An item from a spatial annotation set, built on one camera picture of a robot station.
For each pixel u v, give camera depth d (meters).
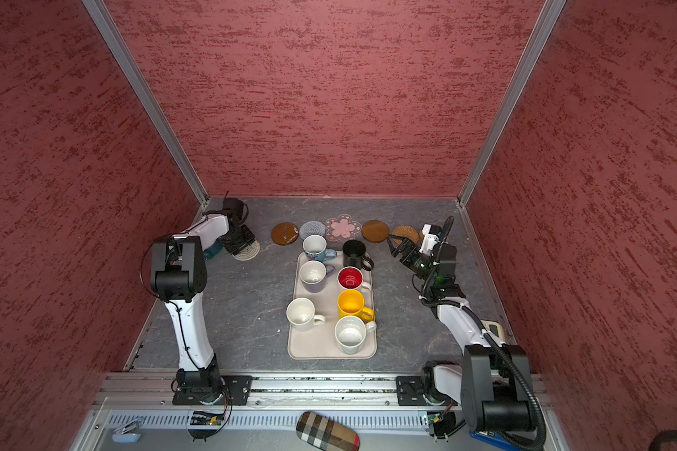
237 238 0.87
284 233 1.09
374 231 1.11
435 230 0.77
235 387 0.74
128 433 0.67
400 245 0.74
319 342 0.83
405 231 1.10
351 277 0.94
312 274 0.95
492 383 0.42
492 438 0.66
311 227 1.10
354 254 1.00
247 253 1.03
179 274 0.58
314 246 0.97
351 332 0.83
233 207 0.86
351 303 0.89
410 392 0.74
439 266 0.63
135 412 0.71
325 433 0.66
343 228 1.11
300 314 0.86
